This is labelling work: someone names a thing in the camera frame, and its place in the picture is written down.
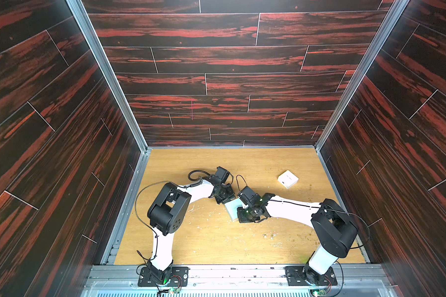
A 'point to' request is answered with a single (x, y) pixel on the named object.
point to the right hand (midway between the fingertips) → (241, 215)
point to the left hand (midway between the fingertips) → (237, 198)
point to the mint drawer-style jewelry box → (232, 206)
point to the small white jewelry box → (287, 179)
